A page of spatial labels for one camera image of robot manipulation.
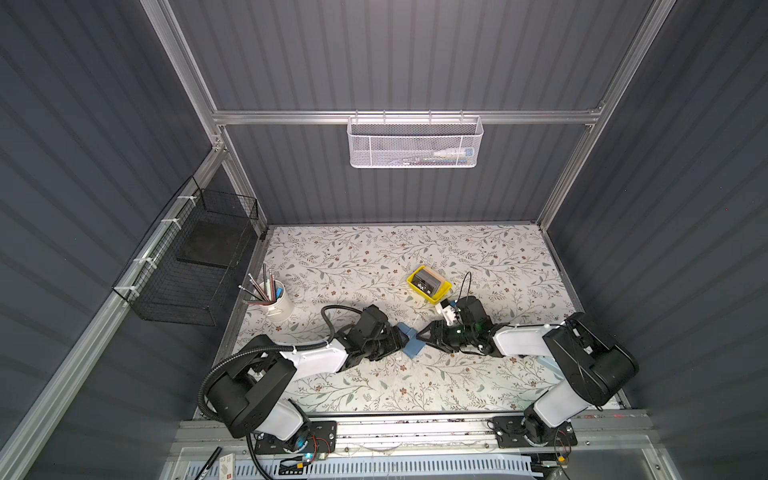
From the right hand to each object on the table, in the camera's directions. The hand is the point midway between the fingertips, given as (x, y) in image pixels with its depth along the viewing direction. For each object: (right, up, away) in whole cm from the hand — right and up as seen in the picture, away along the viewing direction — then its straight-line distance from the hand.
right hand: (424, 340), depth 87 cm
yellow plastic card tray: (-4, +16, +13) cm, 21 cm away
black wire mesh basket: (-61, +21, -14) cm, 66 cm away
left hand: (-5, -2, -2) cm, 6 cm away
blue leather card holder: (-3, -1, 0) cm, 3 cm away
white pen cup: (-42, +10, +2) cm, 43 cm away
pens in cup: (-47, +13, +4) cm, 49 cm away
